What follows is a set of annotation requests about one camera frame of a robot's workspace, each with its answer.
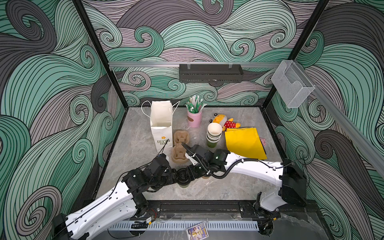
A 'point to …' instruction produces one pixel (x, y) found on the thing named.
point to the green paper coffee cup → (184, 186)
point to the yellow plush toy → (222, 119)
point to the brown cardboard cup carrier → (179, 153)
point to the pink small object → (263, 141)
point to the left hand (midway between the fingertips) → (178, 177)
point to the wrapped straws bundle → (194, 105)
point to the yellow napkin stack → (245, 142)
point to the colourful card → (197, 232)
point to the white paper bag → (161, 119)
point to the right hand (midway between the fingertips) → (188, 176)
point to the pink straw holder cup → (194, 120)
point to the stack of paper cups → (213, 134)
